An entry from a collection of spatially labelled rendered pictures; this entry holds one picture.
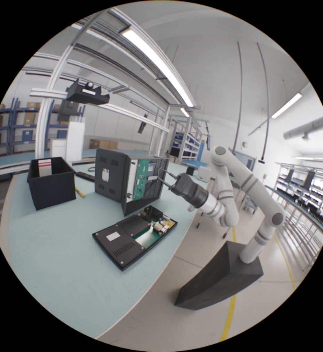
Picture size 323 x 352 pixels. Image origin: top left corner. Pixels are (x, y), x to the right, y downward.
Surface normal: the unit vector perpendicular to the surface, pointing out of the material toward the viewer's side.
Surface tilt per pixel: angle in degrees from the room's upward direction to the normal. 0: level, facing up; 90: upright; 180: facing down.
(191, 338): 0
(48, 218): 0
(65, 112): 98
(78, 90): 93
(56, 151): 90
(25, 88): 90
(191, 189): 50
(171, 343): 0
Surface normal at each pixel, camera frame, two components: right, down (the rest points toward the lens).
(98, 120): 0.85, 0.32
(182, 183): 0.27, -0.30
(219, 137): -0.48, 0.15
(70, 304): 0.22, -0.94
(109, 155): -0.20, 0.23
